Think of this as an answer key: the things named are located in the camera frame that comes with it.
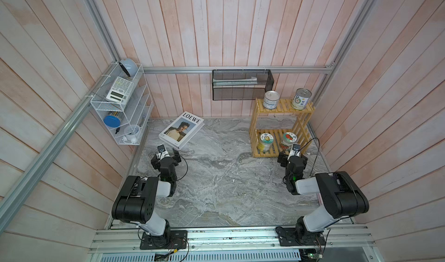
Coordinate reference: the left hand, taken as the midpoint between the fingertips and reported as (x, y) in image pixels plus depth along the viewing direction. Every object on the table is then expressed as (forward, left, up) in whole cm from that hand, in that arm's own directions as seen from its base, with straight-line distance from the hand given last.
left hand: (166, 152), depth 93 cm
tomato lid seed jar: (+8, -68, +3) cm, 69 cm away
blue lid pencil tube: (+2, +19, +23) cm, 30 cm away
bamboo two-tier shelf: (+11, -76, +6) cm, 77 cm away
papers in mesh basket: (+26, -39, +27) cm, 54 cm away
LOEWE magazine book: (+18, -4, -4) cm, 18 cm away
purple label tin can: (+14, -69, +26) cm, 75 cm away
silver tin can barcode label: (+15, -55, +24) cm, 62 cm away
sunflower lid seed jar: (+8, -56, +3) cm, 57 cm away
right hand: (+2, -70, 0) cm, 70 cm away
